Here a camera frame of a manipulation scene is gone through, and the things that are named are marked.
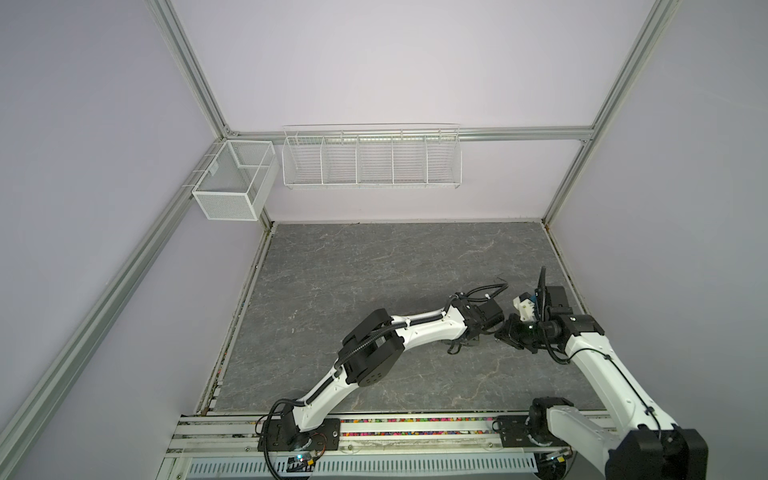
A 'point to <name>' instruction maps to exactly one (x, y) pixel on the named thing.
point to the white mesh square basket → (239, 180)
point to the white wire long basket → (406, 155)
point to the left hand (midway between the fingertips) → (463, 341)
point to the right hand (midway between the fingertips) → (499, 336)
